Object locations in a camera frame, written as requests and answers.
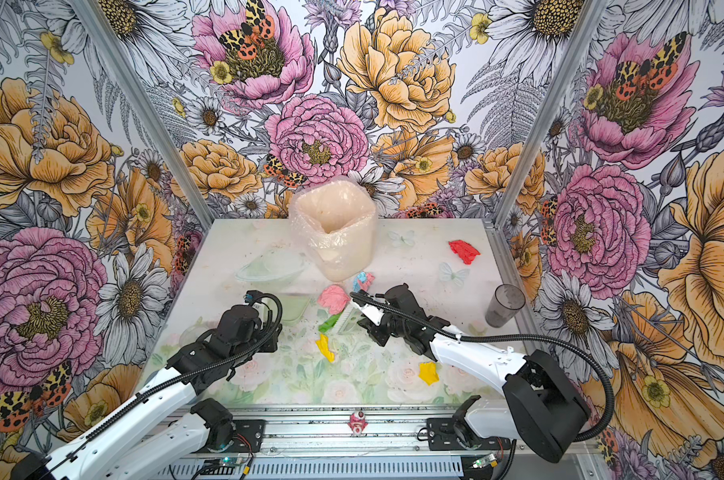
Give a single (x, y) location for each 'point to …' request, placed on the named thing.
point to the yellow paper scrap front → (428, 373)
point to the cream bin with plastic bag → (335, 222)
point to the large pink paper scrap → (335, 298)
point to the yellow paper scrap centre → (323, 345)
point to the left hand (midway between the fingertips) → (275, 336)
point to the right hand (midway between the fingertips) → (365, 327)
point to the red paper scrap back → (464, 250)
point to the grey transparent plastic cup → (505, 302)
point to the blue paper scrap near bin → (360, 277)
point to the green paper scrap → (329, 323)
